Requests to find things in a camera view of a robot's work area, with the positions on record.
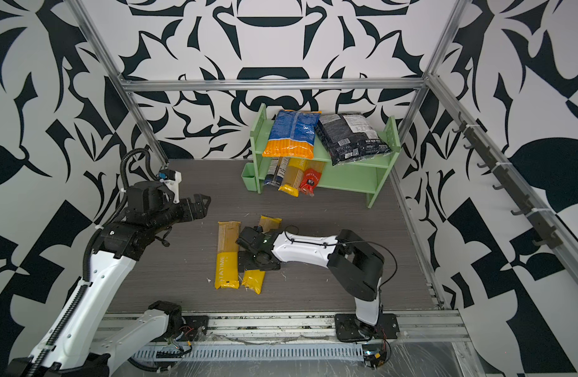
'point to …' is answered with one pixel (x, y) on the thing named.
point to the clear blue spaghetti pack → (277, 169)
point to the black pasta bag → (350, 137)
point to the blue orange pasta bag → (292, 134)
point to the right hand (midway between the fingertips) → (250, 265)
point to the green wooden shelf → (365, 174)
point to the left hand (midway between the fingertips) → (195, 195)
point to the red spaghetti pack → (312, 174)
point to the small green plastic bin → (249, 176)
